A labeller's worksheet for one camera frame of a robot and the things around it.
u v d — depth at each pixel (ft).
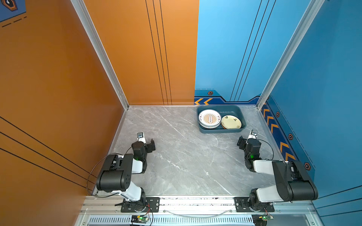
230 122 3.51
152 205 2.40
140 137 2.65
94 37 2.62
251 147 2.31
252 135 2.59
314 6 2.29
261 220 2.31
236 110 3.66
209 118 3.47
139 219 2.31
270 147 3.20
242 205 2.38
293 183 1.48
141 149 2.37
